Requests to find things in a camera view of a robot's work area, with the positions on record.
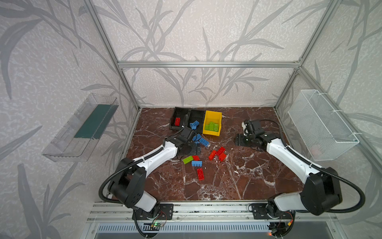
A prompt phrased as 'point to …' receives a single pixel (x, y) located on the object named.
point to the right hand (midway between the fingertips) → (238, 138)
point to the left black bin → (178, 112)
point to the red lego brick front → (200, 174)
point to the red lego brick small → (222, 157)
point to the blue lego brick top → (193, 125)
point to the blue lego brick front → (197, 163)
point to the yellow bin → (215, 117)
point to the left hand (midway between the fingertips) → (194, 150)
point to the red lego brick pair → (221, 151)
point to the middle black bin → (196, 114)
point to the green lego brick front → (188, 159)
